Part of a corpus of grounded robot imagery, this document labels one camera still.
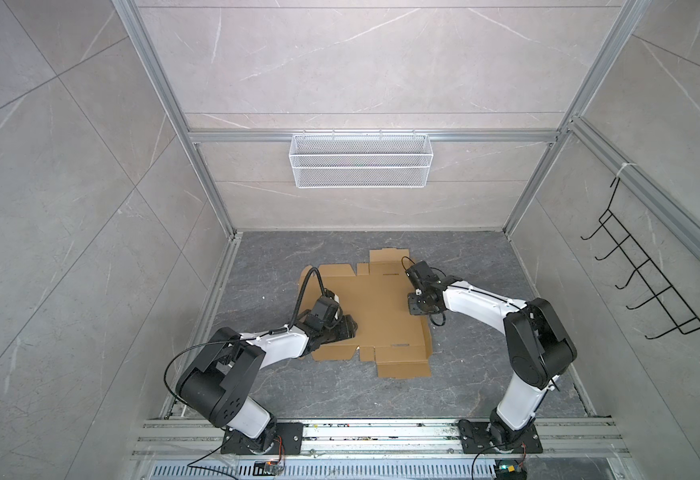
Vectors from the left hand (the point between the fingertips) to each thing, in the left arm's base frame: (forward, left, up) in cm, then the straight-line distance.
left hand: (353, 321), depth 91 cm
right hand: (+6, -22, 0) cm, 23 cm away
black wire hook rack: (-18, -66, +31) cm, 75 cm away
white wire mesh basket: (+47, -4, +27) cm, 54 cm away
